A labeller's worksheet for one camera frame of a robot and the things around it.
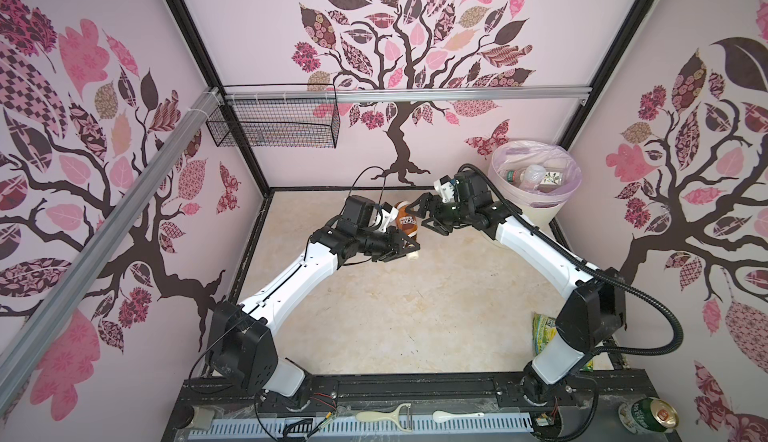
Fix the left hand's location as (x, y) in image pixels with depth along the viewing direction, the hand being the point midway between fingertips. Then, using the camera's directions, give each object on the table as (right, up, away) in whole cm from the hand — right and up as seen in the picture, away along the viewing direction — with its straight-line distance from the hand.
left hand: (415, 254), depth 74 cm
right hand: (0, +11, +5) cm, 12 cm away
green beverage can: (+49, -33, -11) cm, 60 cm away
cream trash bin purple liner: (+47, +22, +16) cm, 55 cm away
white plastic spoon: (+6, -39, -3) cm, 40 cm away
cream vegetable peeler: (-5, -38, -4) cm, 39 cm away
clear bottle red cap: (+35, +21, +12) cm, 43 cm away
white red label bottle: (+35, +23, +24) cm, 48 cm away
